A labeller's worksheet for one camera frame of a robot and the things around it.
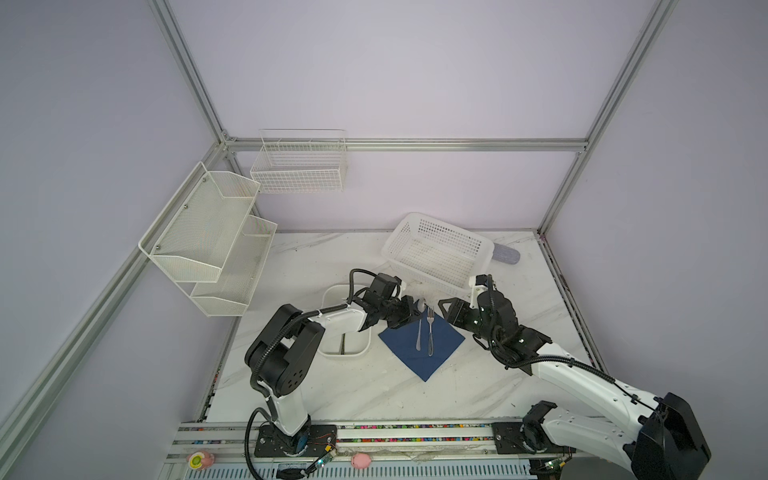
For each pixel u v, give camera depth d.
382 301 0.74
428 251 1.14
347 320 0.59
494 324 0.60
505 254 1.11
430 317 0.96
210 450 0.73
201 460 0.67
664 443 0.39
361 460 0.70
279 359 0.48
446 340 0.90
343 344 0.90
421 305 0.90
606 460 0.51
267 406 0.53
